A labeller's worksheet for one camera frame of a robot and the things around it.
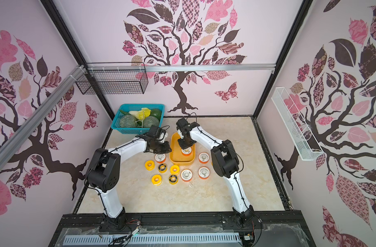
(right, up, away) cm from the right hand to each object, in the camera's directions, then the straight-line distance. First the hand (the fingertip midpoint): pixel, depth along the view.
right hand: (185, 146), depth 97 cm
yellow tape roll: (-22, -11, -4) cm, 25 cm away
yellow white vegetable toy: (-34, +22, +15) cm, 43 cm away
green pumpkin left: (-40, +17, +6) cm, 44 cm away
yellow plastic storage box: (-6, -7, +1) cm, 10 cm away
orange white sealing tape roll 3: (+12, -7, -1) cm, 14 cm away
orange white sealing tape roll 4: (+1, -16, -7) cm, 18 cm away
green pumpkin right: (-26, +17, +7) cm, 31 cm away
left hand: (-10, -4, -2) cm, 11 cm away
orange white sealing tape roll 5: (+11, -15, -7) cm, 20 cm away
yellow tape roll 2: (-7, -12, -4) cm, 15 cm away
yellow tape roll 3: (-17, -19, -9) cm, 27 cm away
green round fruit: (-22, +23, +14) cm, 35 cm away
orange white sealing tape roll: (+1, -4, +1) cm, 4 cm away
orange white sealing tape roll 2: (-16, -8, -1) cm, 18 cm away
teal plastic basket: (-50, +14, +10) cm, 53 cm away
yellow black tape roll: (-14, -13, -4) cm, 20 cm away
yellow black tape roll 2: (-7, -18, -9) cm, 22 cm away
